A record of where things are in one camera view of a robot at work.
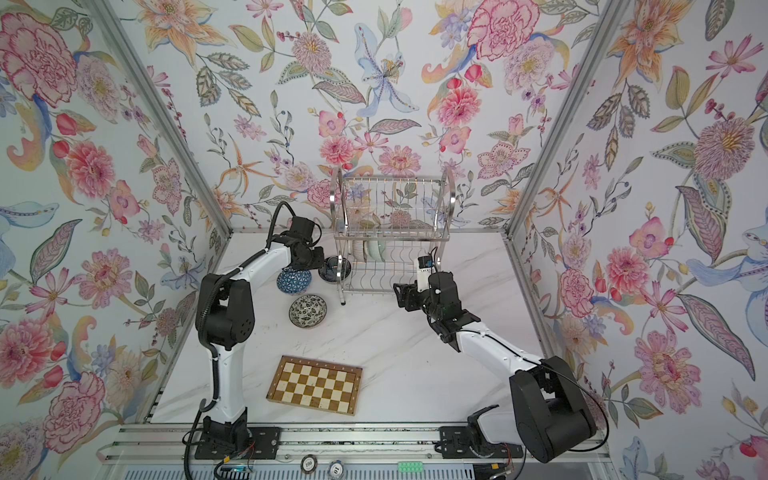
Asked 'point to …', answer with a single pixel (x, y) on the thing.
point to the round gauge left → (309, 464)
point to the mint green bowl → (376, 248)
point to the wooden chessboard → (319, 385)
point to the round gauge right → (336, 469)
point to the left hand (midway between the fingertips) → (324, 261)
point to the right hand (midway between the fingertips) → (404, 282)
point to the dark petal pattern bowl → (328, 269)
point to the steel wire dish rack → (383, 223)
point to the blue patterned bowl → (294, 282)
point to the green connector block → (410, 467)
